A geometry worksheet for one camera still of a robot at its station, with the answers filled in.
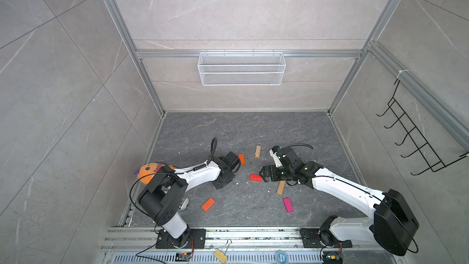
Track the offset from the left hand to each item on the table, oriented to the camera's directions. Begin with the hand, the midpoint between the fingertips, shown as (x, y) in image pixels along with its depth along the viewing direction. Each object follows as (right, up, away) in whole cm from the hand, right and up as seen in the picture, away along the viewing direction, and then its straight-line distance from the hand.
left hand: (231, 177), depth 90 cm
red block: (+11, 0, +2) cm, 12 cm away
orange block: (+6, +9, +7) cm, 13 cm away
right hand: (+18, +4, -7) cm, 20 cm away
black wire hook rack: (+70, +24, -22) cm, 77 cm away
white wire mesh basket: (-6, +58, +11) cm, 59 cm away
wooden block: (+15, +12, +10) cm, 21 cm away
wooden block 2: (+25, -4, -3) cm, 25 cm away
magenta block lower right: (+26, -10, -8) cm, 29 cm away
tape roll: (+21, -26, -20) cm, 39 cm away
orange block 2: (-10, -10, -8) cm, 16 cm away
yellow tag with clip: (-3, -24, -20) cm, 32 cm away
